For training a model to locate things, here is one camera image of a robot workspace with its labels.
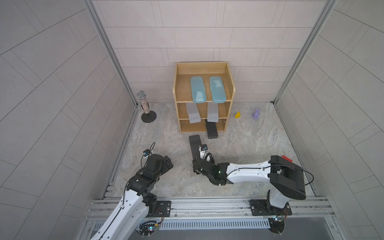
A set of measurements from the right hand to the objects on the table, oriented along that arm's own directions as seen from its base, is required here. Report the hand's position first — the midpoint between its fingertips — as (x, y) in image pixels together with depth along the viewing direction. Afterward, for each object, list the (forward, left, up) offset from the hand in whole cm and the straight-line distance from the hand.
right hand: (196, 162), depth 84 cm
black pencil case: (+22, -11, 0) cm, 24 cm away
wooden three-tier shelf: (+28, +5, +28) cm, 40 cm away
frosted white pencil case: (+25, 0, +15) cm, 29 cm away
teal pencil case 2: (+26, -4, +30) cm, 40 cm away
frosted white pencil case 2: (+24, -12, +15) cm, 31 cm away
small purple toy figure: (+32, -44, 0) cm, 55 cm away
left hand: (+1, +16, +2) cm, 16 cm away
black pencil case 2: (+11, 0, +6) cm, 12 cm away
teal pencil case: (+29, -14, +28) cm, 43 cm away
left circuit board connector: (-28, +23, -1) cm, 36 cm away
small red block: (+1, -51, -2) cm, 51 cm away
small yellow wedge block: (+35, -32, -2) cm, 47 cm away
